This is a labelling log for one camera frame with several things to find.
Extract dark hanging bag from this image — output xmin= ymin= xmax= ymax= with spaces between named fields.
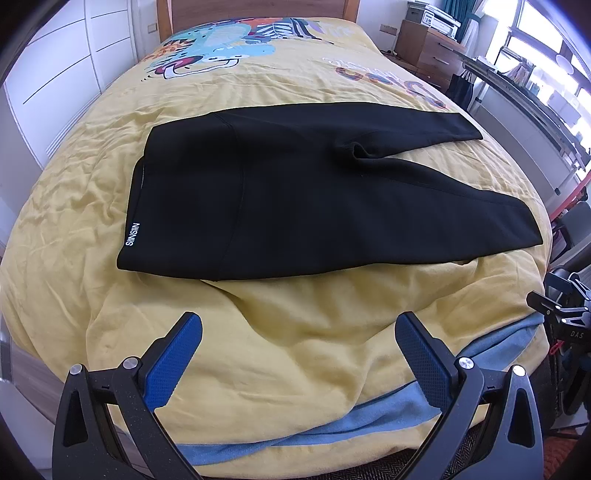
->
xmin=446 ymin=71 xmax=474 ymax=110

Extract wooden drawer cabinet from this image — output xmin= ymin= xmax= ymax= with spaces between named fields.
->
xmin=394 ymin=20 xmax=466 ymax=92

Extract blue bed sheet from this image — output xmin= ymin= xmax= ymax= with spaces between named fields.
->
xmin=177 ymin=313 xmax=543 ymax=466

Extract glass top desk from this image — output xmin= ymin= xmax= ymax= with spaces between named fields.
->
xmin=454 ymin=50 xmax=590 ymax=170

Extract white printer box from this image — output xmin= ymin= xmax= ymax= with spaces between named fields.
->
xmin=406 ymin=1 xmax=461 ymax=39

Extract yellow cartoon bed cover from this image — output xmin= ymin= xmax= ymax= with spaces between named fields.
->
xmin=0 ymin=17 xmax=555 ymax=458

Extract wooden headboard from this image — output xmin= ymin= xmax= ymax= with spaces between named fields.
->
xmin=155 ymin=0 xmax=360 ymax=41

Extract black pants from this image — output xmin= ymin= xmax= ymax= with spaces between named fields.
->
xmin=117 ymin=102 xmax=542 ymax=281

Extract white wardrobe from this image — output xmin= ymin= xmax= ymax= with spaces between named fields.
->
xmin=5 ymin=0 xmax=137 ymax=167

